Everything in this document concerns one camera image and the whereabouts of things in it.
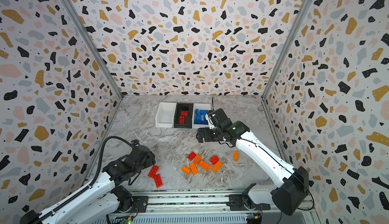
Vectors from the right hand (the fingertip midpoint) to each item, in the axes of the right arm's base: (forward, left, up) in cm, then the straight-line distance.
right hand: (202, 133), depth 75 cm
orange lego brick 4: (-3, -19, -22) cm, 29 cm away
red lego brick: (+23, +15, -21) cm, 35 cm away
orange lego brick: (-4, +3, -23) cm, 23 cm away
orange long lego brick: (-8, -1, -22) cm, 23 cm away
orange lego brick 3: (-10, -7, -22) cm, 25 cm away
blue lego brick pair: (+30, 0, -21) cm, 36 cm away
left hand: (-7, +26, -13) cm, 30 cm away
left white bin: (+26, +28, -21) cm, 44 cm away
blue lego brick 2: (+27, +4, -20) cm, 34 cm away
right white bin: (+32, +2, -17) cm, 36 cm away
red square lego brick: (-3, +7, -21) cm, 22 cm away
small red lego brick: (+29, +14, -21) cm, 38 cm away
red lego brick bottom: (-18, +23, -20) cm, 35 cm away
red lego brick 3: (-13, +27, -20) cm, 36 cm away
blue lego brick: (+21, +4, -19) cm, 29 cm away
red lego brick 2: (-5, -7, -20) cm, 22 cm away
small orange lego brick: (-11, +9, -20) cm, 25 cm away
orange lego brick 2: (-11, +5, -21) cm, 24 cm away
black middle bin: (+35, +15, -21) cm, 43 cm away
